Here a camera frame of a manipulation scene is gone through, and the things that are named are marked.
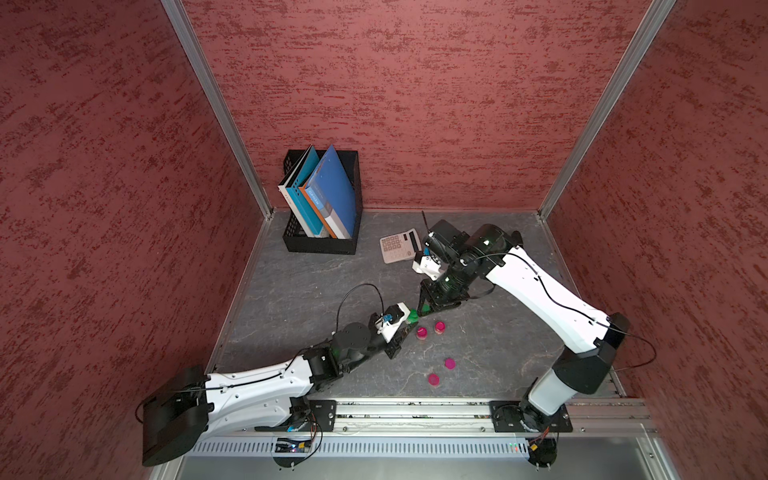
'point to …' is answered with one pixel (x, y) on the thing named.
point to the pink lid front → (433, 379)
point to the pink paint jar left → (422, 333)
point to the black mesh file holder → (296, 236)
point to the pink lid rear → (450, 363)
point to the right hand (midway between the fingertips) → (428, 317)
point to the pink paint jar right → (440, 327)
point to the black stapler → (516, 238)
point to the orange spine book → (311, 201)
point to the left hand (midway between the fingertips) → (409, 321)
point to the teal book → (307, 165)
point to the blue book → (334, 195)
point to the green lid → (426, 307)
